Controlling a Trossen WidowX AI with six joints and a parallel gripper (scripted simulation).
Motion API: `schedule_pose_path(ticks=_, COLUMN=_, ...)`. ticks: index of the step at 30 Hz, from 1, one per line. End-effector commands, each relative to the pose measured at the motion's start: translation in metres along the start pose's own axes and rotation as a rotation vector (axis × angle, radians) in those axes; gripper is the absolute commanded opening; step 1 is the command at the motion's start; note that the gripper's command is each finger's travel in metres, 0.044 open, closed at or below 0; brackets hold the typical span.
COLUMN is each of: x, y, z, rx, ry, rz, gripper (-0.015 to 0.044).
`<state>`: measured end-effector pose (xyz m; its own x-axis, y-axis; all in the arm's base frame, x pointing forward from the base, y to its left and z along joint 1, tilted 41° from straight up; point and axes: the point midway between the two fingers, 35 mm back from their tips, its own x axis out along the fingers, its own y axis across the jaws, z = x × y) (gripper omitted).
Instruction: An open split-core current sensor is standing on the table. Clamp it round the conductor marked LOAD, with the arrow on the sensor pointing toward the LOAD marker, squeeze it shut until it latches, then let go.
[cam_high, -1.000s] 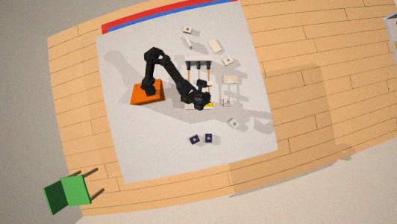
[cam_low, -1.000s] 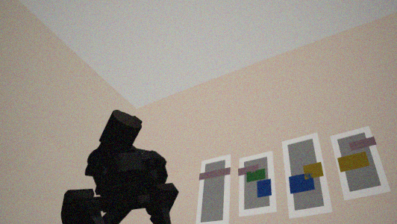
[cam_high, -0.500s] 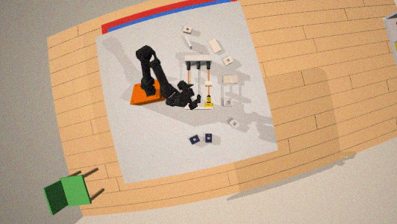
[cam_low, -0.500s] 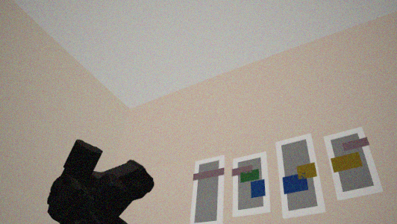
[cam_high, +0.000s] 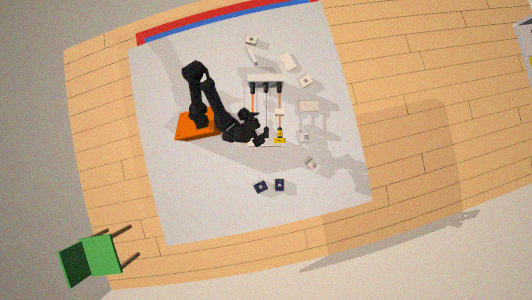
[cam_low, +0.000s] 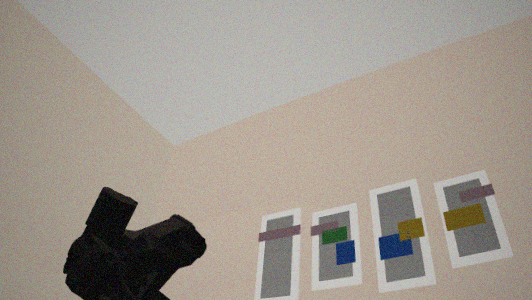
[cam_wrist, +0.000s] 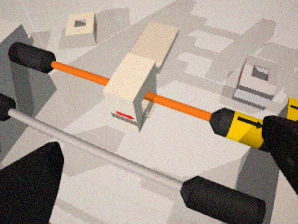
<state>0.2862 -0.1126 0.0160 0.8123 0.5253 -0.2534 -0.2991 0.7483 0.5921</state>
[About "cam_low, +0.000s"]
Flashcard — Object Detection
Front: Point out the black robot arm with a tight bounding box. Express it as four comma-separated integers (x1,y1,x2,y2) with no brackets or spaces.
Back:
63,187,206,299

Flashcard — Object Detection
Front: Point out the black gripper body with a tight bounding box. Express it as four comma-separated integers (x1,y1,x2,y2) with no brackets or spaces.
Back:
65,244,170,300

